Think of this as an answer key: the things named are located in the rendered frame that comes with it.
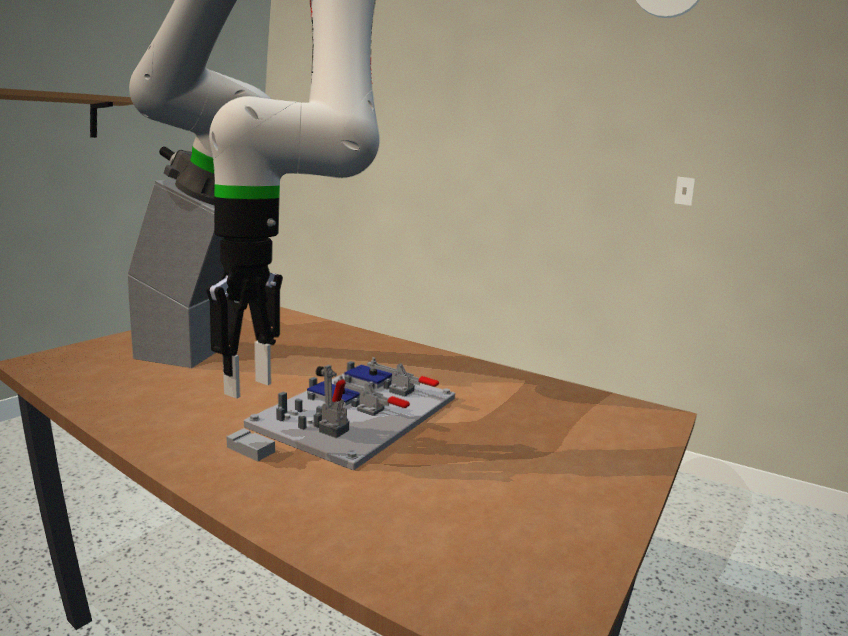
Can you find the blue rectangular block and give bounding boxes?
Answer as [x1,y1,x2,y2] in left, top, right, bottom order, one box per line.
[307,381,360,406]

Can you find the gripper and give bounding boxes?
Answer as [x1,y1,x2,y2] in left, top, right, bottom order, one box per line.
[206,238,283,399]

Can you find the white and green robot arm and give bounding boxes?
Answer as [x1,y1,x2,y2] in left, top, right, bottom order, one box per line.
[129,0,380,242]

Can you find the blue rectangular plate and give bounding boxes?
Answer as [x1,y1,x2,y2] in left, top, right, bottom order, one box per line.
[344,365,392,389]

